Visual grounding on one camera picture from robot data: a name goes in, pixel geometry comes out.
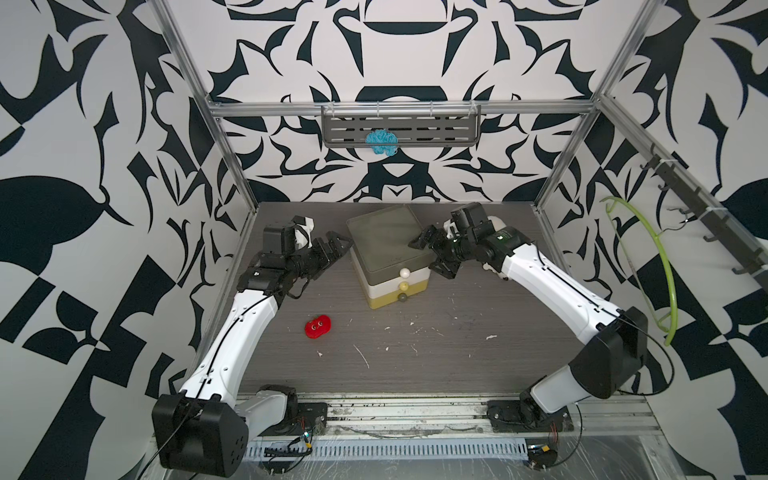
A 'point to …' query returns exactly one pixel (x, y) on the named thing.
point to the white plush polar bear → (498, 224)
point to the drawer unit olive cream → (389, 270)
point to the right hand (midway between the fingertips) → (416, 248)
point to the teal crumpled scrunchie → (382, 141)
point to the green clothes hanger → (673, 331)
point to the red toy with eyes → (318, 326)
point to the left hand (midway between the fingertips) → (342, 244)
